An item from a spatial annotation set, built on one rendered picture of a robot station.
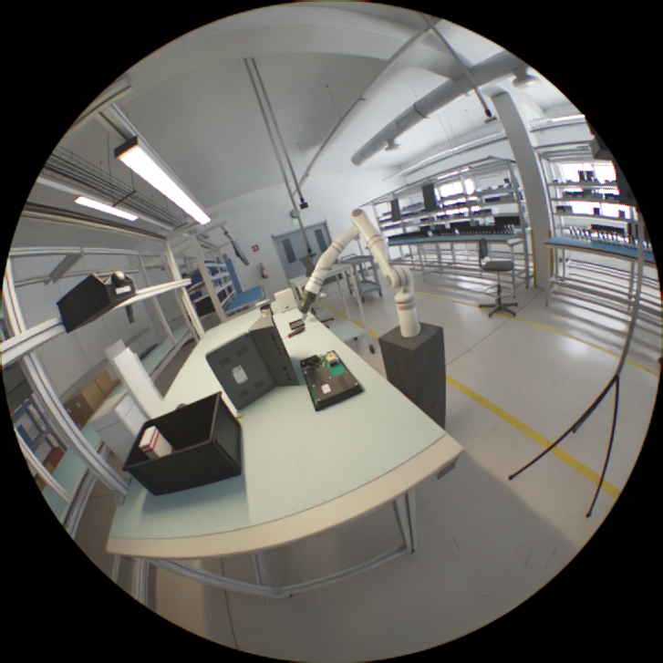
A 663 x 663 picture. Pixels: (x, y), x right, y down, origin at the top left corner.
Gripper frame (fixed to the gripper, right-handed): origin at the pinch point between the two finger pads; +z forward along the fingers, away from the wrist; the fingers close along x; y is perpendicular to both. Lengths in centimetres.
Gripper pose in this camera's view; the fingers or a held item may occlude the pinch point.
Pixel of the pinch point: (301, 324)
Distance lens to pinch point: 120.2
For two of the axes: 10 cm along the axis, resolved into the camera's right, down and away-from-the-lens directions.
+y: -8.5, -3.5, -4.0
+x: 3.2, 2.8, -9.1
